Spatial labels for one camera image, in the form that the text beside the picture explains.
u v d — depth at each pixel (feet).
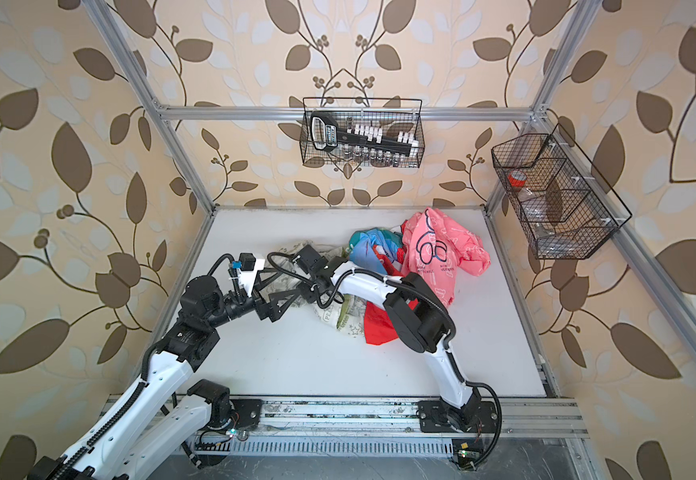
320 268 2.34
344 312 2.72
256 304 2.03
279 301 2.08
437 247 2.90
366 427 2.42
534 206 2.32
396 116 2.99
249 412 2.44
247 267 1.99
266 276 2.40
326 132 2.81
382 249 3.24
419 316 1.74
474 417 2.15
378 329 2.77
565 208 2.42
